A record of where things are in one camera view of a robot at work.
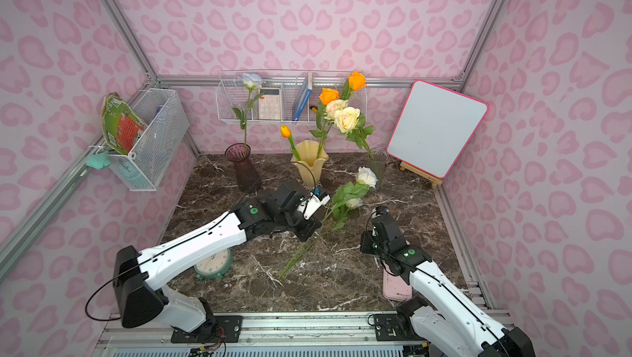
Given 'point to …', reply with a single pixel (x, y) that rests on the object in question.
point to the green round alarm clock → (216, 267)
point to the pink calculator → (270, 104)
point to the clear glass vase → (378, 157)
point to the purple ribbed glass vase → (248, 178)
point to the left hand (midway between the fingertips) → (319, 217)
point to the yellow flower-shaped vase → (308, 152)
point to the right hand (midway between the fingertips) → (362, 234)
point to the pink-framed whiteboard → (434, 127)
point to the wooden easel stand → (434, 182)
